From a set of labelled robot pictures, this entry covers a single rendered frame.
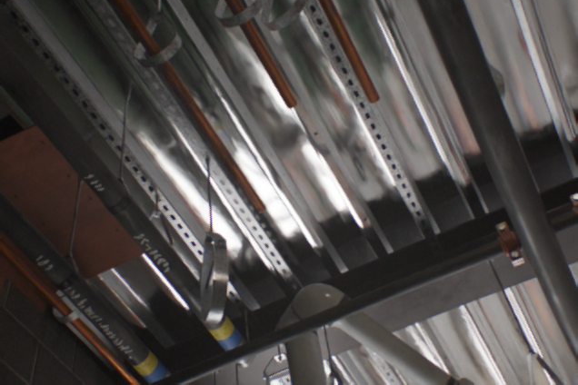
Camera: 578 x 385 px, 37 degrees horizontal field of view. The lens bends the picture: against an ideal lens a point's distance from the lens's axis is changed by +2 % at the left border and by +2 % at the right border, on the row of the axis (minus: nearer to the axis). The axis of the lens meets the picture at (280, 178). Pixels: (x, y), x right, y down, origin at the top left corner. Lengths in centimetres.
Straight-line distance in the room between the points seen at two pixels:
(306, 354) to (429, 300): 69
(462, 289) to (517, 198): 116
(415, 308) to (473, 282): 24
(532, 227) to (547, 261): 14
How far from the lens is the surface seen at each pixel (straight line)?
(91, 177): 237
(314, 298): 285
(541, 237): 232
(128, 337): 282
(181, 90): 197
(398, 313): 334
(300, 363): 280
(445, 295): 332
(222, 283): 240
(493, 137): 207
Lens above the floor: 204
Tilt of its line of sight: 52 degrees up
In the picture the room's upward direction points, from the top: 9 degrees counter-clockwise
